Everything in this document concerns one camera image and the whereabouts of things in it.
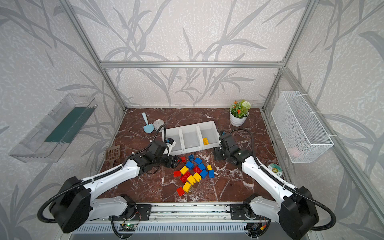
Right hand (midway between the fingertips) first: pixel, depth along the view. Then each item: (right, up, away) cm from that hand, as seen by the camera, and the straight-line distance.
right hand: (218, 146), depth 84 cm
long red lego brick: (-19, -18, 0) cm, 26 cm away
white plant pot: (+16, +14, +21) cm, 29 cm away
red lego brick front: (-21, -24, -4) cm, 32 cm away
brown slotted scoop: (-66, -7, +10) cm, 68 cm away
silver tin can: (-41, +12, +20) cm, 48 cm away
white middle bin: (-17, +3, +16) cm, 23 cm away
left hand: (-22, -5, 0) cm, 23 cm away
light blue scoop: (-48, +9, +24) cm, 54 cm away
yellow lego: (-7, +1, +13) cm, 15 cm away
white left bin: (-26, +5, +15) cm, 31 cm away
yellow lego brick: (-20, -14, +2) cm, 24 cm away
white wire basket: (+33, +8, -24) cm, 41 cm away
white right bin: (-4, +8, +23) cm, 24 cm away
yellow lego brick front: (-17, -21, -5) cm, 28 cm away
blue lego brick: (-16, -12, +3) cm, 20 cm away
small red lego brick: (-24, -16, +2) cm, 29 cm away
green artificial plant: (+16, +22, +14) cm, 31 cm away
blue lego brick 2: (-4, -16, +1) cm, 17 cm away
